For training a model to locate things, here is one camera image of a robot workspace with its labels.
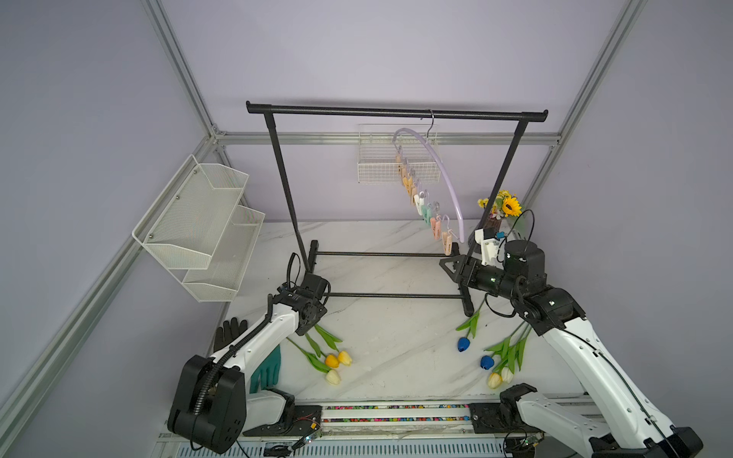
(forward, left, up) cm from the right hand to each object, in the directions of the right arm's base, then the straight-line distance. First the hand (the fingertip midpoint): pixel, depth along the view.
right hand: (447, 269), depth 71 cm
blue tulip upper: (-3, -13, -28) cm, 31 cm away
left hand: (-2, +38, -22) cm, 44 cm away
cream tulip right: (-18, -18, -26) cm, 37 cm away
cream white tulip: (-18, +31, -27) cm, 45 cm away
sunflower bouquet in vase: (+26, -24, -2) cm, 35 cm away
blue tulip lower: (-15, -14, -27) cm, 33 cm away
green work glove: (-17, +50, -26) cm, 59 cm away
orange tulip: (-13, +32, -25) cm, 43 cm away
